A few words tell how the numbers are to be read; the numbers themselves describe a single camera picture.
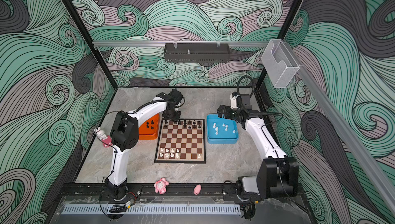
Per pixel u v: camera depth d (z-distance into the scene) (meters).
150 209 0.70
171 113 0.81
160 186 0.72
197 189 0.73
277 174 0.41
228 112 0.74
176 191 0.75
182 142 0.90
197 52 0.95
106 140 0.90
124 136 0.56
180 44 0.94
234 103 0.76
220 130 0.97
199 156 0.83
